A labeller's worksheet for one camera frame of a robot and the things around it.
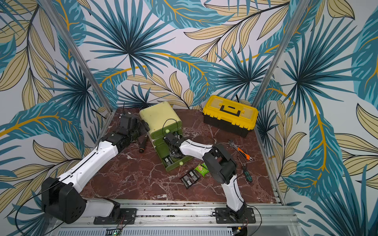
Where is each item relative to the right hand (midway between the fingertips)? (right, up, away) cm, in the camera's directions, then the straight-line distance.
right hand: (176, 150), depth 96 cm
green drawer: (-9, +7, -10) cm, 15 cm away
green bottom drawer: (-8, 0, -2) cm, 8 cm away
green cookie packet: (+16, -10, -8) cm, 21 cm away
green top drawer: (-2, +14, -12) cm, 18 cm away
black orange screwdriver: (-23, +4, +3) cm, 23 cm away
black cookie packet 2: (-5, -5, -5) cm, 9 cm away
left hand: (-17, +15, -14) cm, 26 cm away
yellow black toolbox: (+36, +22, +1) cm, 42 cm away
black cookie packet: (+12, -13, -10) cm, 20 cm away
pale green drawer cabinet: (-9, +21, -14) cm, 26 cm away
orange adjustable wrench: (+41, 0, -1) cm, 41 cm away
